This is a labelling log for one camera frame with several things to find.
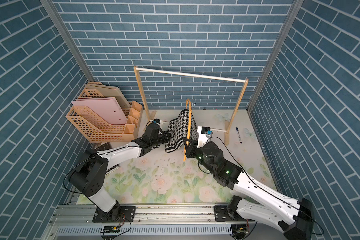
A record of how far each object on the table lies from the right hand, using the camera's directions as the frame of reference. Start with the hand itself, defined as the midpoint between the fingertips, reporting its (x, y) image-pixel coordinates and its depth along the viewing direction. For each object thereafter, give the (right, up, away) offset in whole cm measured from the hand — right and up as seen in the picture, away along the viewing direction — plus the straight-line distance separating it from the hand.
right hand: (185, 139), depth 68 cm
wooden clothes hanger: (+1, +7, +1) cm, 7 cm away
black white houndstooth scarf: (-4, +3, +12) cm, 13 cm away
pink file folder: (-50, +16, +25) cm, 58 cm away
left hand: (-7, 0, +22) cm, 23 cm away
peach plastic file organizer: (-53, +4, +21) cm, 58 cm away
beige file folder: (-51, +28, +27) cm, 64 cm away
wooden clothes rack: (+29, +6, +31) cm, 43 cm away
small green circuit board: (-36, -44, +4) cm, 57 cm away
